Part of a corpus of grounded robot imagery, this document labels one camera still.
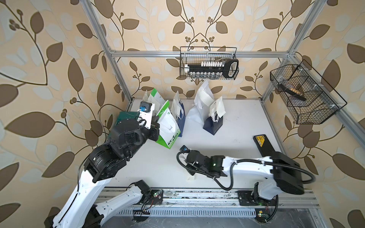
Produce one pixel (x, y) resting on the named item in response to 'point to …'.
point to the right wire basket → (311, 99)
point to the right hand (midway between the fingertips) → (185, 160)
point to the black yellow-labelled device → (264, 145)
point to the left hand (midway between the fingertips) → (156, 115)
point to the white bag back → (204, 98)
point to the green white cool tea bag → (157, 100)
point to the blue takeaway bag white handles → (178, 112)
